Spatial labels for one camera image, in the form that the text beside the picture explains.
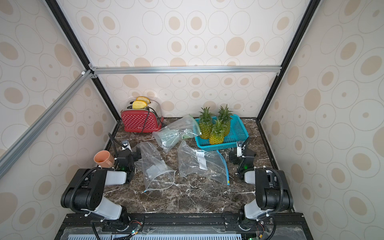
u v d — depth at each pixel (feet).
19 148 1.76
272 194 1.47
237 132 3.51
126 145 2.59
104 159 2.97
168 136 3.55
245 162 2.37
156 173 3.04
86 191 1.48
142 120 3.38
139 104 3.35
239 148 2.74
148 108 3.30
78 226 2.40
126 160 2.34
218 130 2.95
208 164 3.05
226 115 3.09
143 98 3.49
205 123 3.10
